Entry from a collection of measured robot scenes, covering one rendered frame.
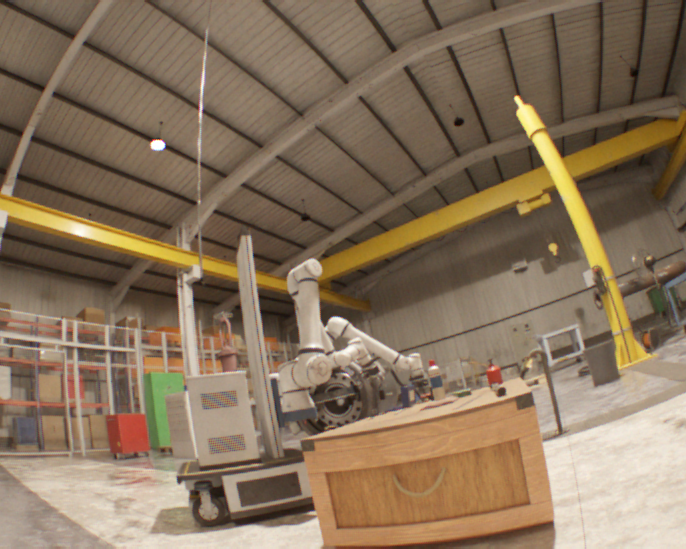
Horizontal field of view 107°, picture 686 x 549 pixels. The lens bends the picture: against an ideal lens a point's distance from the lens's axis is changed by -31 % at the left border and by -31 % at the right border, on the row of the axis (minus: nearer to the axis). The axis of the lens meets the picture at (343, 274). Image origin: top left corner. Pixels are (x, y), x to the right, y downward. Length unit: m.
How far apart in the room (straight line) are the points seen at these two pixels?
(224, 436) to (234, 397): 0.22
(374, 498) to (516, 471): 0.48
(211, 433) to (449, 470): 1.28
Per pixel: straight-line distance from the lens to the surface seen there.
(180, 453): 6.79
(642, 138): 15.64
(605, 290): 5.10
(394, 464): 1.26
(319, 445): 1.33
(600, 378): 4.22
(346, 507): 1.37
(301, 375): 1.99
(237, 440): 2.06
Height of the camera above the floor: 0.58
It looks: 19 degrees up
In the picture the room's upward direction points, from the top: 12 degrees counter-clockwise
